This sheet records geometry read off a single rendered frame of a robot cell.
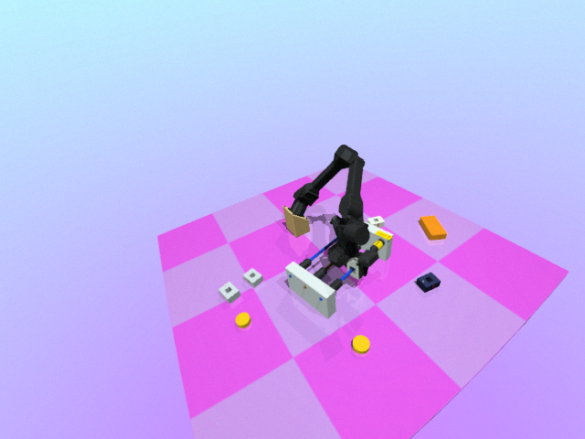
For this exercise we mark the yellow short cylinder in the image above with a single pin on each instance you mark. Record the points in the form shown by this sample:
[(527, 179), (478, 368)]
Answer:
[(361, 344), (243, 320)]

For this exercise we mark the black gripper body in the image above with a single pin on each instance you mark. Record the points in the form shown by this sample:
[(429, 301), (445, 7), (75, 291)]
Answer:
[(366, 258)]

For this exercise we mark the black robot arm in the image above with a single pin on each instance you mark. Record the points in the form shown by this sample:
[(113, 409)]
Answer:
[(351, 226)]

